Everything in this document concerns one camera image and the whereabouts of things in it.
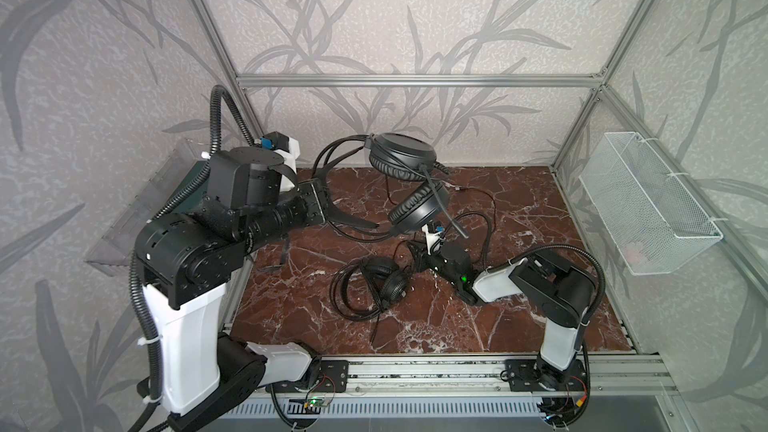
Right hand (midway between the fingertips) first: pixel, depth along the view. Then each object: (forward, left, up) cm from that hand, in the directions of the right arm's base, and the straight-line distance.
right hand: (409, 234), depth 90 cm
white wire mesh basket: (-12, -53, +24) cm, 59 cm away
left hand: (-14, +13, +39) cm, 43 cm away
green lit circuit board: (-41, +23, -9) cm, 48 cm away
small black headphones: (-14, +14, -9) cm, 22 cm away
